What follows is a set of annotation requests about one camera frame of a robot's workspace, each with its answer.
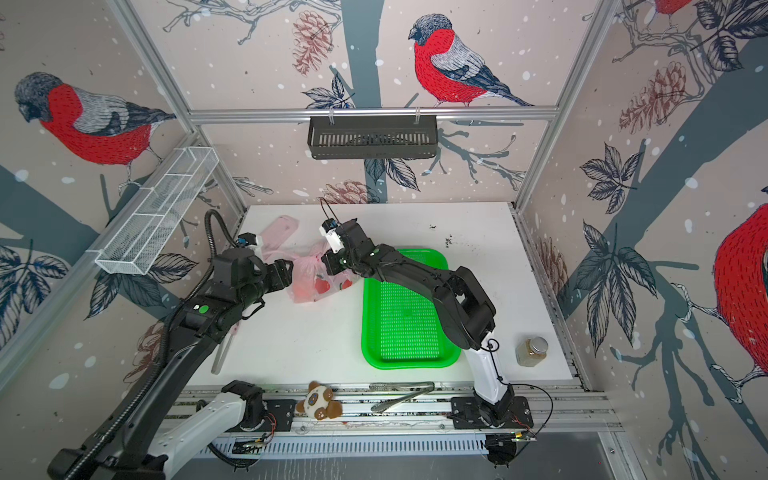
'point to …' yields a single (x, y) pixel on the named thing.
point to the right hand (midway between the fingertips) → (321, 262)
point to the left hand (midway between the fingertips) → (281, 264)
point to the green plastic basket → (403, 327)
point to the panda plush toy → (319, 403)
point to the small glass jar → (531, 351)
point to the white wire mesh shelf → (155, 212)
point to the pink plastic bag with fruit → (310, 282)
